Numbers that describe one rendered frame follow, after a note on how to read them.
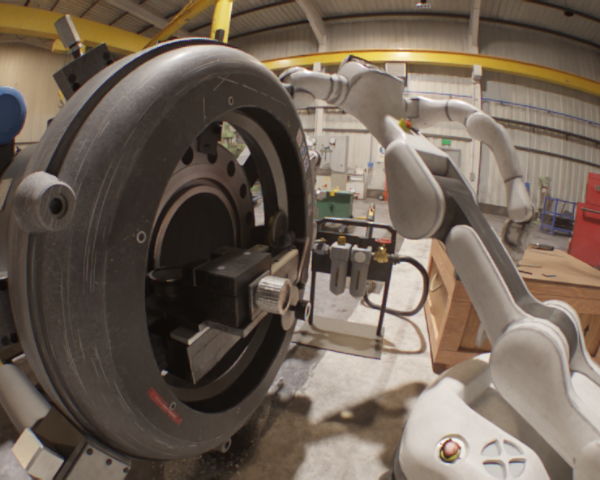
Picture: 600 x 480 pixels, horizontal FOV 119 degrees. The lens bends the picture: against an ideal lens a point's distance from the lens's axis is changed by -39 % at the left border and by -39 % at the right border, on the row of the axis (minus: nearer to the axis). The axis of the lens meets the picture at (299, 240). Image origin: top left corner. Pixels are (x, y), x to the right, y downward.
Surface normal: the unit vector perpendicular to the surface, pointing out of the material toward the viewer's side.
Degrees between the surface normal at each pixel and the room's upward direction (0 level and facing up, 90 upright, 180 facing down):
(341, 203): 90
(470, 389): 69
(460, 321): 90
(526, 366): 90
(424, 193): 82
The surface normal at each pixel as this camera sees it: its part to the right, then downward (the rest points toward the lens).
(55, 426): -0.07, -0.82
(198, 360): 0.95, 0.12
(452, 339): -0.32, 0.20
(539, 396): -0.89, 0.06
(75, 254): 0.68, 0.06
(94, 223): 0.83, 0.07
